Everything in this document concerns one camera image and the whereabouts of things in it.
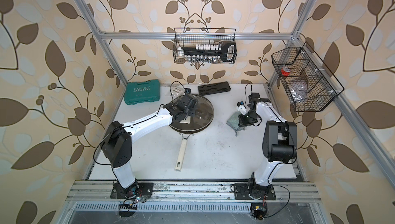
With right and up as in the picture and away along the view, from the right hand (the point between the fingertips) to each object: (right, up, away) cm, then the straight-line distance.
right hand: (243, 124), depth 92 cm
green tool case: (-69, +20, +17) cm, 74 cm away
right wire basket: (+27, +22, -19) cm, 40 cm away
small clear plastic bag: (-44, +22, +22) cm, 54 cm away
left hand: (-32, +12, -4) cm, 35 cm away
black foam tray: (-16, +24, +24) cm, 37 cm away
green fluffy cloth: (-6, +1, +2) cm, 6 cm away
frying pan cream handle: (-35, -6, -8) cm, 36 cm away
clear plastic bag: (+21, +18, -21) cm, 35 cm away
